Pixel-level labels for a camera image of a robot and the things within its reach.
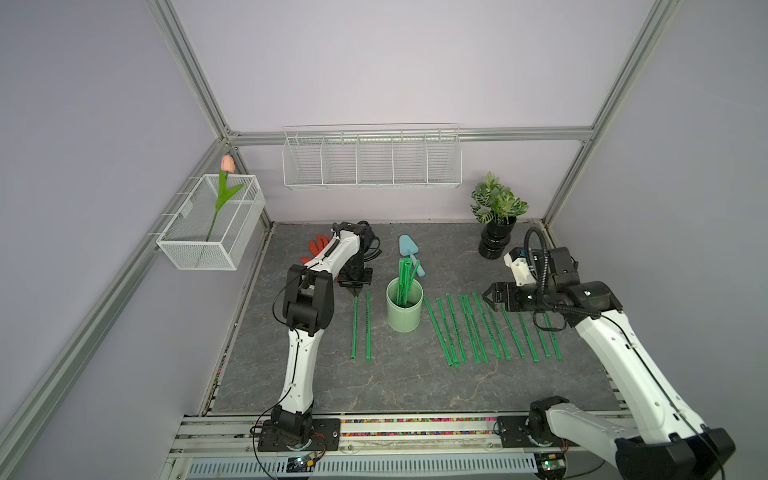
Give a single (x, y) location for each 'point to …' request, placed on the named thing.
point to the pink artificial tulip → (225, 192)
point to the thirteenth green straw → (354, 327)
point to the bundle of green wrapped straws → (406, 278)
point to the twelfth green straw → (368, 326)
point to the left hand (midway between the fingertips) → (359, 292)
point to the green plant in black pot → (497, 207)
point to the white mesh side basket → (183, 241)
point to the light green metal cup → (404, 319)
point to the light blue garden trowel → (408, 248)
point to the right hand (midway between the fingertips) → (498, 293)
